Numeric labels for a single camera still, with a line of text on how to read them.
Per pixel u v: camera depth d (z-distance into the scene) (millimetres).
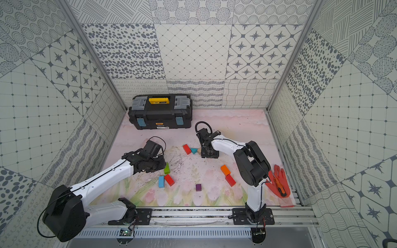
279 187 818
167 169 892
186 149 968
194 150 958
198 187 821
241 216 737
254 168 497
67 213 395
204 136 764
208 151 794
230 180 851
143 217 728
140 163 589
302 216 760
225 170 885
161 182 860
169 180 851
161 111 958
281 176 861
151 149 661
